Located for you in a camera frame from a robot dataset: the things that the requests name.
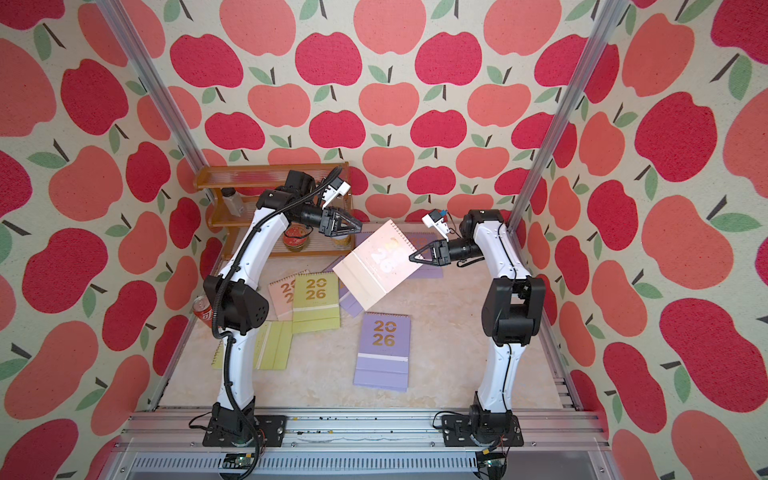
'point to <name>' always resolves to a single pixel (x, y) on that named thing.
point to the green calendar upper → (316, 301)
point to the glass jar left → (233, 201)
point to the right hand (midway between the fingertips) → (414, 272)
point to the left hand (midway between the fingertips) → (361, 233)
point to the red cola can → (203, 309)
